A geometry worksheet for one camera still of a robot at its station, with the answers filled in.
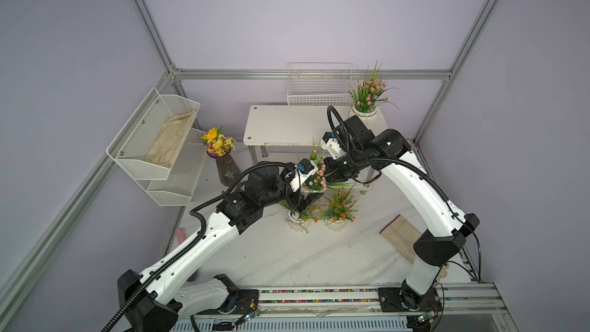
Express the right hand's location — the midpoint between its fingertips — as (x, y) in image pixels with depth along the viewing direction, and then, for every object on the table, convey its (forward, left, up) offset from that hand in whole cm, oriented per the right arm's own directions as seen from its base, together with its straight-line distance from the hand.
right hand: (323, 182), depth 69 cm
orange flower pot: (-2, +8, -22) cm, 23 cm away
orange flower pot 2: (-1, -6, -15) cm, 16 cm away
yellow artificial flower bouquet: (+22, +39, -4) cm, 45 cm away
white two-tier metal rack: (+21, +9, +5) cm, 23 cm away
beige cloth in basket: (+19, +54, +1) cm, 57 cm away
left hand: (0, +4, 0) cm, 4 cm away
